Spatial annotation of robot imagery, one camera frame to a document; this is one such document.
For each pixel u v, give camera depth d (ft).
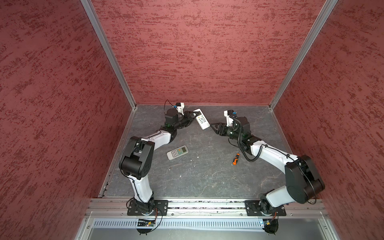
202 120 2.85
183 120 2.62
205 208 2.49
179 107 2.79
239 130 2.15
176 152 3.02
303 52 2.92
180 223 2.33
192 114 2.86
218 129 2.49
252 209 2.41
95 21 2.48
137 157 1.62
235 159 2.94
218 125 2.50
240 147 2.15
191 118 2.63
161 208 2.42
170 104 2.65
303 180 1.45
